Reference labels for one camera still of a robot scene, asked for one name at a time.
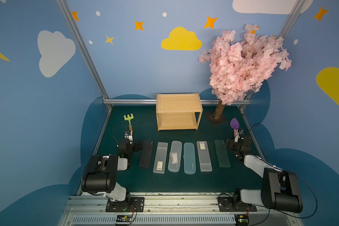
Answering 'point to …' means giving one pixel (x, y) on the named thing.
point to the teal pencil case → (189, 159)
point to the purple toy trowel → (235, 125)
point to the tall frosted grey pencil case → (205, 162)
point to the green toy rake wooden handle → (129, 117)
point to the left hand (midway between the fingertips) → (133, 138)
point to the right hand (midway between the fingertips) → (237, 139)
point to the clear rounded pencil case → (175, 156)
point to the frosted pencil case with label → (160, 157)
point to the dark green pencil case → (222, 156)
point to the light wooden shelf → (178, 111)
